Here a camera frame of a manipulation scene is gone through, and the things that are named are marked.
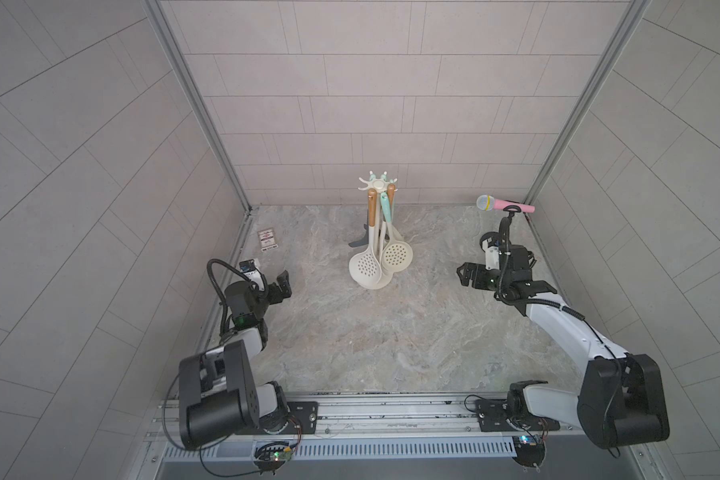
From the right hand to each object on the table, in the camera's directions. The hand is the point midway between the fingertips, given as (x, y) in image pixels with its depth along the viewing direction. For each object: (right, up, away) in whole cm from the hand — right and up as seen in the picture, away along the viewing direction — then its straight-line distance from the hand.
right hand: (469, 268), depth 88 cm
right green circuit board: (+7, -39, -20) cm, 45 cm away
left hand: (-58, -1, +1) cm, 58 cm away
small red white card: (-66, +8, +17) cm, 69 cm away
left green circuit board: (-51, -38, -23) cm, 68 cm away
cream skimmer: (-31, +1, -1) cm, 31 cm away
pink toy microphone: (+6, +20, +1) cm, 21 cm away
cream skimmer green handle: (-25, +16, -16) cm, 33 cm away
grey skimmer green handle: (-31, +9, -7) cm, 33 cm away
